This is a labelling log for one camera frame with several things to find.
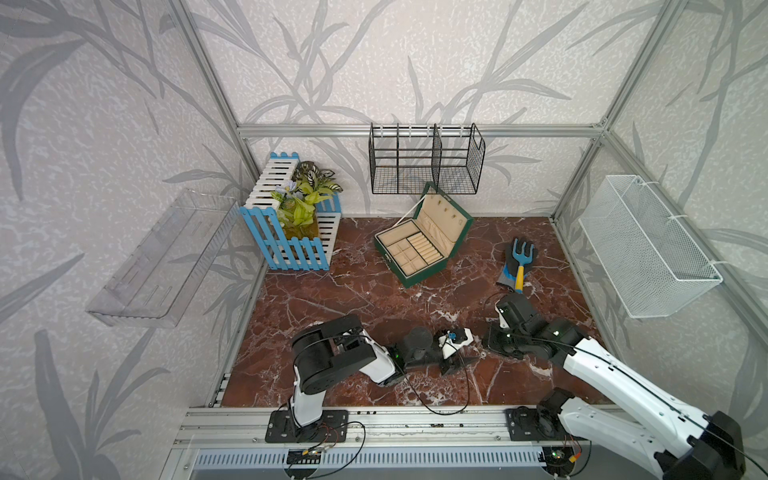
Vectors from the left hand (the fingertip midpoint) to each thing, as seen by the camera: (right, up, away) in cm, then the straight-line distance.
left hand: (472, 351), depth 79 cm
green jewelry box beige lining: (-10, +29, +27) cm, 40 cm away
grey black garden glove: (+17, +16, +23) cm, 33 cm away
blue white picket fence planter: (-59, +37, +6) cm, 70 cm away
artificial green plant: (-51, +42, +10) cm, 66 cm away
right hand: (+2, +3, 0) cm, 4 cm away
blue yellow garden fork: (+24, +23, +26) cm, 42 cm away
